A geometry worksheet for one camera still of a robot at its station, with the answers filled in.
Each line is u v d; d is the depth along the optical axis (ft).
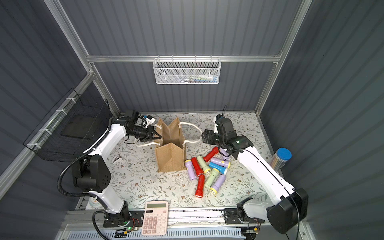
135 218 2.39
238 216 2.41
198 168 2.88
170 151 2.67
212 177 2.77
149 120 2.67
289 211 1.23
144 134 2.49
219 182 2.72
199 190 2.63
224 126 1.83
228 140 1.83
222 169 2.84
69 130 2.38
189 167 2.91
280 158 2.46
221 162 2.96
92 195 1.67
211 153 3.09
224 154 3.14
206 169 2.84
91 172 1.54
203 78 3.02
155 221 2.33
